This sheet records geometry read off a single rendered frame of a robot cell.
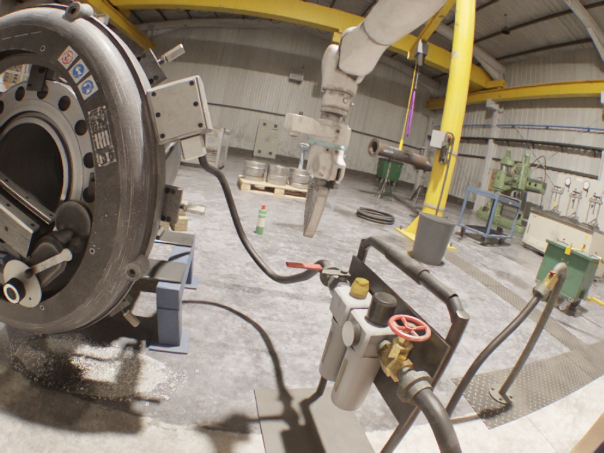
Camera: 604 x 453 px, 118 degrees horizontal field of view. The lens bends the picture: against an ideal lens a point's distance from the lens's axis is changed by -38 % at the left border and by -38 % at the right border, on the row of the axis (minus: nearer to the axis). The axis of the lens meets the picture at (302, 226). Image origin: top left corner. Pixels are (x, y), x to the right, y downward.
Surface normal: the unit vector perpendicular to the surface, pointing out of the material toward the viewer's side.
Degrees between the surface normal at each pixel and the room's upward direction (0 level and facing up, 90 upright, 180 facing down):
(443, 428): 54
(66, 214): 90
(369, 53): 163
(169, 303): 90
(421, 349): 90
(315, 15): 90
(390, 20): 148
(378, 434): 0
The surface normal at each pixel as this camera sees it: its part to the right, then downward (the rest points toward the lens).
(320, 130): -0.28, 0.18
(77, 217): 0.24, 0.29
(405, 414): -0.95, -0.12
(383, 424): 0.19, -0.95
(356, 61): -0.10, 0.99
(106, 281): 0.44, 0.44
